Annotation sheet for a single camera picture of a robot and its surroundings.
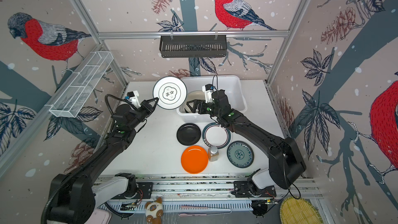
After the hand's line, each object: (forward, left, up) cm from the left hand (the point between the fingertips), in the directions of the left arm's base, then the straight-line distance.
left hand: (158, 98), depth 76 cm
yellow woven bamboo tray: (-44, -65, -26) cm, 83 cm away
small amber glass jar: (-22, -27, -18) cm, 39 cm away
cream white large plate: (+19, -18, -20) cm, 32 cm away
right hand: (-1, -17, -5) cm, 17 cm away
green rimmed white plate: (-7, -30, -28) cm, 41 cm away
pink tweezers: (-45, -14, -24) cm, 53 cm away
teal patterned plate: (-19, -43, -28) cm, 55 cm away
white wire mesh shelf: (0, +40, +2) cm, 40 cm away
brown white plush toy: (-44, -1, -25) cm, 50 cm away
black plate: (-6, -14, -27) cm, 31 cm away
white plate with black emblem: (+5, -6, -1) cm, 8 cm away
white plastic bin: (+24, -43, -15) cm, 52 cm away
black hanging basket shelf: (+47, -16, 0) cm, 50 cm away
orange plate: (-21, -18, -28) cm, 39 cm away
